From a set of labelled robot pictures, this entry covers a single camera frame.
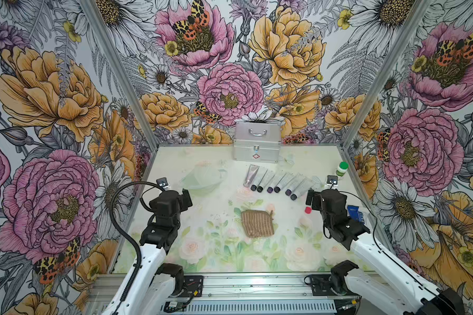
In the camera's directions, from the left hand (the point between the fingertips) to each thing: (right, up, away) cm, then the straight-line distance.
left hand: (173, 199), depth 79 cm
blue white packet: (+79, -9, +12) cm, 81 cm away
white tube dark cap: (+41, +8, +29) cm, 51 cm away
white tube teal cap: (+37, +8, +30) cm, 48 cm away
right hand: (+60, +1, +3) cm, 60 cm away
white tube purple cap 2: (+55, +4, +26) cm, 60 cm away
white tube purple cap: (+45, +6, +26) cm, 53 cm away
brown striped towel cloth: (+34, -12, +9) cm, 38 cm away
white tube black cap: (+51, +7, +26) cm, 57 cm away
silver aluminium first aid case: (+35, +26, +30) cm, 53 cm away
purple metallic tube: (+32, +8, +29) cm, 43 cm away
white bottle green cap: (+78, +11, +20) cm, 81 cm away
